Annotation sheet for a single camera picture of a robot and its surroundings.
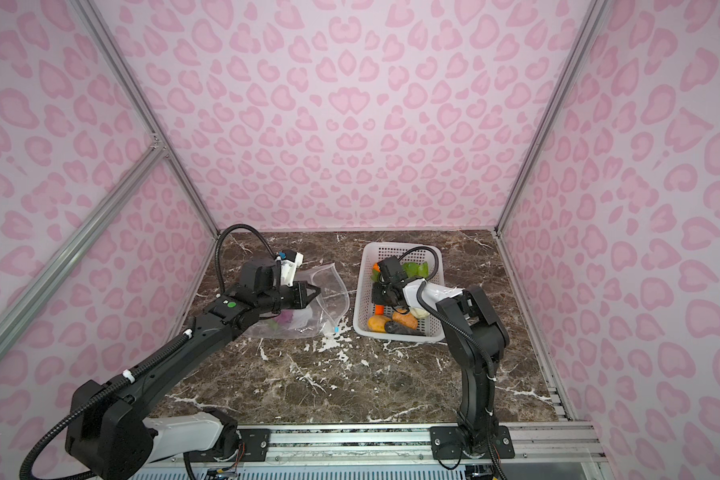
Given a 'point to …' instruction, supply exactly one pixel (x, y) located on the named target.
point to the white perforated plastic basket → (364, 309)
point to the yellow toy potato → (377, 323)
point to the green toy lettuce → (412, 269)
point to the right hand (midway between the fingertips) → (378, 292)
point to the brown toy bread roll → (402, 315)
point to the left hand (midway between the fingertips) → (322, 285)
